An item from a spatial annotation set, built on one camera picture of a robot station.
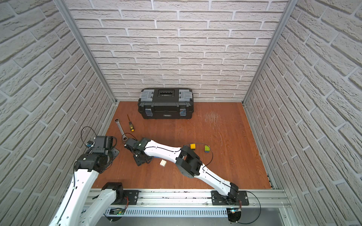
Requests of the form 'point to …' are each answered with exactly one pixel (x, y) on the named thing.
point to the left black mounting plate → (130, 197)
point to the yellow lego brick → (193, 146)
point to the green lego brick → (206, 148)
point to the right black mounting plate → (218, 199)
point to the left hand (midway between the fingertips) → (115, 149)
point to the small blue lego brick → (207, 151)
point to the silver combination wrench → (125, 138)
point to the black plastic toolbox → (166, 103)
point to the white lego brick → (163, 163)
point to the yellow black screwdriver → (130, 125)
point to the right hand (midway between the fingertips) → (144, 160)
